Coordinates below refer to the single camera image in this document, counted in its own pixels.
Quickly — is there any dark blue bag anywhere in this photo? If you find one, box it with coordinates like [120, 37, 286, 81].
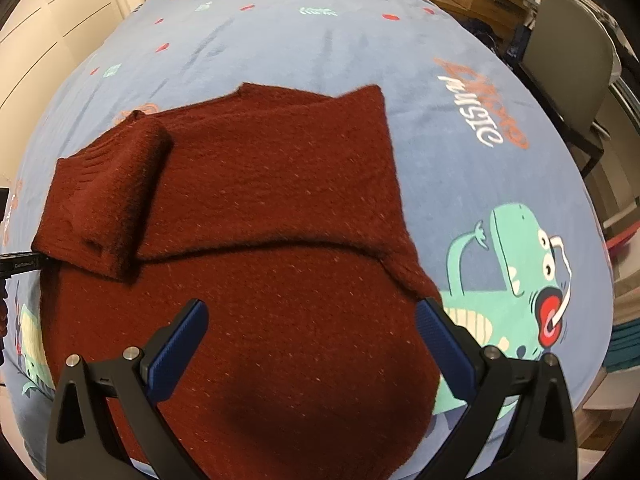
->
[463, 18, 520, 58]

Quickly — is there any blue dinosaur print bedspread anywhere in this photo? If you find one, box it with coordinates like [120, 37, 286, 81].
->
[1, 0, 613, 479]

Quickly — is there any dark red knit sweater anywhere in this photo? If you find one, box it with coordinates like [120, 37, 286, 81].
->
[34, 84, 439, 479]

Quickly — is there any pink framed board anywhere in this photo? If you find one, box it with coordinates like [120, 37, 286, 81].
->
[606, 222, 639, 259]

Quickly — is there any stack of teal folded cloths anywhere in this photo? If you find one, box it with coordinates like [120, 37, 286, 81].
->
[603, 318, 640, 373]

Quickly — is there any grey office chair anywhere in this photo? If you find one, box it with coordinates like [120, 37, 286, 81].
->
[514, 0, 616, 177]

